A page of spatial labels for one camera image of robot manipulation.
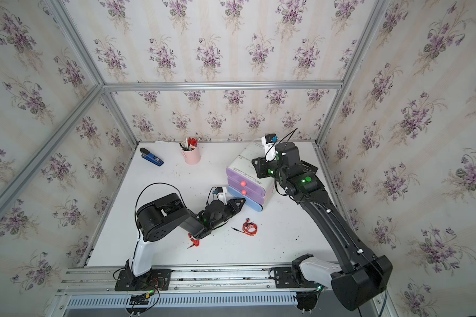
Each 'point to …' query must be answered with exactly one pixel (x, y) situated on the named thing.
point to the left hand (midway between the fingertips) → (248, 203)
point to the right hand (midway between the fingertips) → (257, 160)
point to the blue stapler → (146, 154)
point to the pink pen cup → (192, 157)
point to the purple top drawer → (245, 180)
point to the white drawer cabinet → (242, 165)
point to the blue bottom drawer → (248, 201)
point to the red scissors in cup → (192, 141)
